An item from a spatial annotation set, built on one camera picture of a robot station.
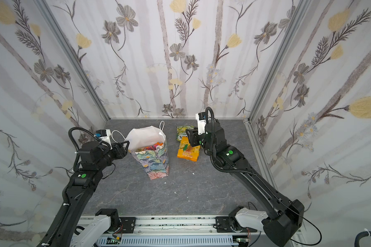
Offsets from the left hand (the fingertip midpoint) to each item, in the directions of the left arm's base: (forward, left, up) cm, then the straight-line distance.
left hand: (122, 138), depth 73 cm
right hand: (0, -33, +8) cm, 34 cm away
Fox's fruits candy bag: (+3, -14, -13) cm, 20 cm away
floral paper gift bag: (+8, -8, -19) cm, 22 cm away
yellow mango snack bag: (+5, -32, -22) cm, 39 cm away
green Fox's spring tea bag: (+23, -29, -24) cm, 44 cm away
